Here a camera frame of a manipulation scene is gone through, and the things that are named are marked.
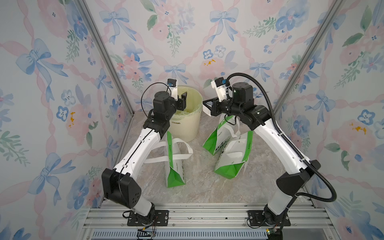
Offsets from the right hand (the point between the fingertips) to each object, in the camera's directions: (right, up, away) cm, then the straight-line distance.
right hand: (205, 101), depth 68 cm
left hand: (-11, +6, +5) cm, 14 cm away
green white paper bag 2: (+13, -12, +12) cm, 22 cm away
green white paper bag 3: (+14, -26, +6) cm, 30 cm away
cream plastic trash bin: (-11, -11, +25) cm, 29 cm away
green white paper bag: (-16, -23, +1) cm, 28 cm away
